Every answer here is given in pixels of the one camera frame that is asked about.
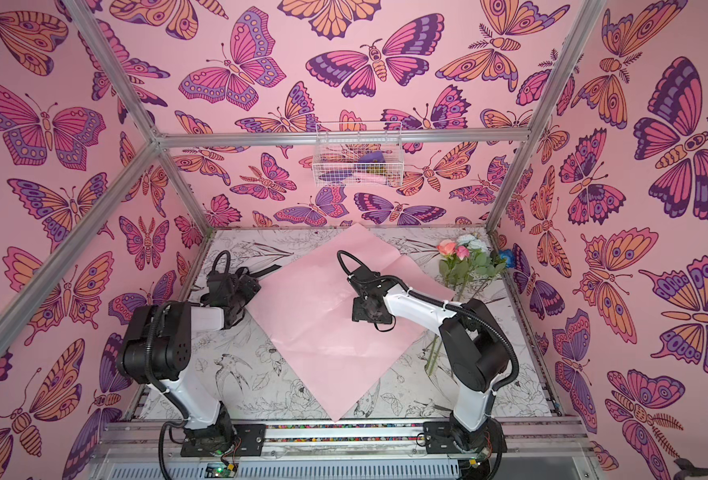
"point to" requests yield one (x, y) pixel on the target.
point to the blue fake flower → (509, 257)
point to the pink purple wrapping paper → (303, 323)
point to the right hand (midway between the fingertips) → (365, 312)
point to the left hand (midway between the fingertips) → (254, 281)
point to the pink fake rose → (454, 267)
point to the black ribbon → (265, 269)
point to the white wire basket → (358, 155)
